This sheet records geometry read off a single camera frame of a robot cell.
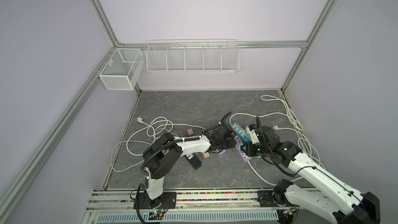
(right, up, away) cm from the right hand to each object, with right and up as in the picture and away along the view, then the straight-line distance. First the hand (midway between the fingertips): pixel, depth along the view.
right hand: (243, 148), depth 78 cm
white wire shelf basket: (-28, +54, +21) cm, 64 cm away
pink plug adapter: (-29, +5, +16) cm, 34 cm away
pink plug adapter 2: (-19, -6, +8) cm, 22 cm away
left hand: (-3, 0, +7) cm, 8 cm away
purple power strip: (-10, -5, +7) cm, 13 cm away
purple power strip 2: (+2, -7, +6) cm, 10 cm away
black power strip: (-26, -9, +6) cm, 28 cm away
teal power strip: (+3, +5, +16) cm, 17 cm away
